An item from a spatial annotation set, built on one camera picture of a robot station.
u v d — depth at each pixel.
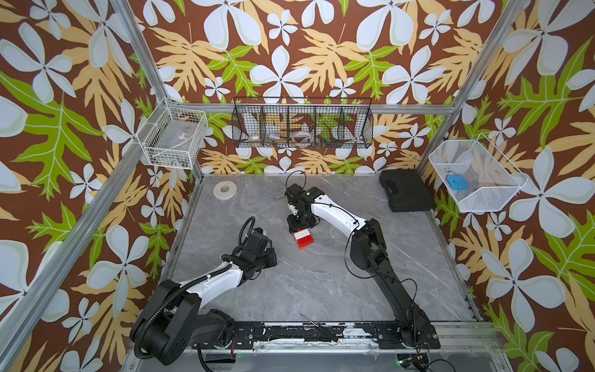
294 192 0.81
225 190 1.15
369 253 0.63
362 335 0.75
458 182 0.82
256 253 0.69
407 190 1.11
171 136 0.86
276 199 1.11
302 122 0.96
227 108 0.93
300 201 0.74
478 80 0.84
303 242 0.93
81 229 0.54
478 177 0.82
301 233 0.94
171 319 0.42
